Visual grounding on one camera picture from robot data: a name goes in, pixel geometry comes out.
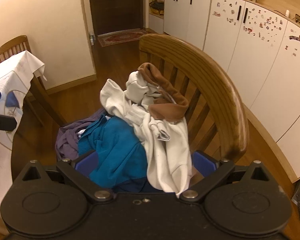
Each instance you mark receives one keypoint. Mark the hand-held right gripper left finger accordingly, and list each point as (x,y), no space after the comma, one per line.
(86,161)

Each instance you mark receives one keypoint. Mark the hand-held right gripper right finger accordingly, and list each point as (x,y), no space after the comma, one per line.
(203,161)

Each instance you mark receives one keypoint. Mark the teal knit sweater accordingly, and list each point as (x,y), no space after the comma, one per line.
(115,145)

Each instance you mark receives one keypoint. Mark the white hoodie with brown lining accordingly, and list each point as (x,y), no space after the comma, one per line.
(170,150)

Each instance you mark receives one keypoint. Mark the purple garment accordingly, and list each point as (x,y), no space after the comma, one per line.
(67,140)

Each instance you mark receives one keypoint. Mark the wooden slat-back chair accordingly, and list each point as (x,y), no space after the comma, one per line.
(215,75)
(12,42)

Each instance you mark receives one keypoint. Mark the white sticker-covered cabinet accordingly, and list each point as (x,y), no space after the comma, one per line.
(260,55)

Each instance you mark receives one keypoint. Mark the red patterned doormat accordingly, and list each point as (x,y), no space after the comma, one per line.
(125,37)

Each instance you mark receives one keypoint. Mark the dark brown door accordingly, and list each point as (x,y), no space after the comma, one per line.
(115,5)

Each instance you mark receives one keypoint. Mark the plain white tall cabinet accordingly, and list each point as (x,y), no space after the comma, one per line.
(187,17)

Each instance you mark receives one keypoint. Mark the small white niche cabinet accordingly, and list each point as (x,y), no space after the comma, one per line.
(156,23)

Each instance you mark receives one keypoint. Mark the dark bag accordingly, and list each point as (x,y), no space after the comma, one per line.
(155,6)

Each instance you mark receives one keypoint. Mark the small white bottle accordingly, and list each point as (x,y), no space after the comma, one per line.
(287,13)

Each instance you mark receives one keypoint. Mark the black metal holder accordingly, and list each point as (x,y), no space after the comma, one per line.
(298,18)

